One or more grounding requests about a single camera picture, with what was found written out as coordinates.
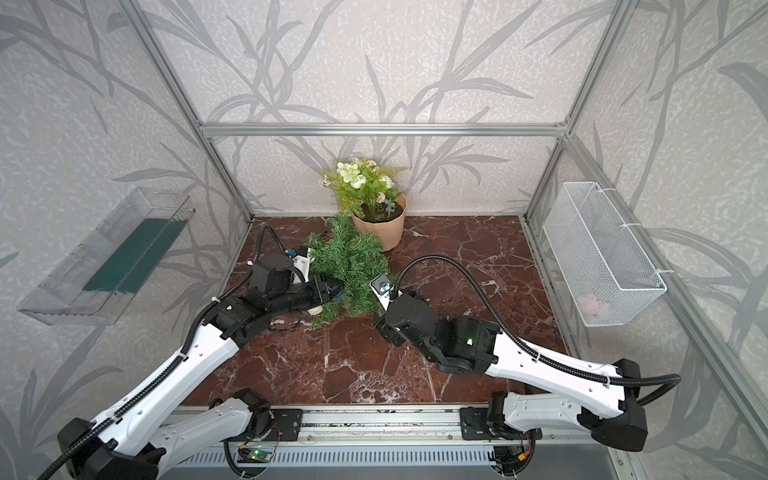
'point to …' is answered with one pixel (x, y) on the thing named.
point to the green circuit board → (255, 454)
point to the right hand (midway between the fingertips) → (387, 302)
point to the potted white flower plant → (369, 192)
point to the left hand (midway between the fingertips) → (343, 286)
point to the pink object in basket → (590, 302)
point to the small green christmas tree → (353, 256)
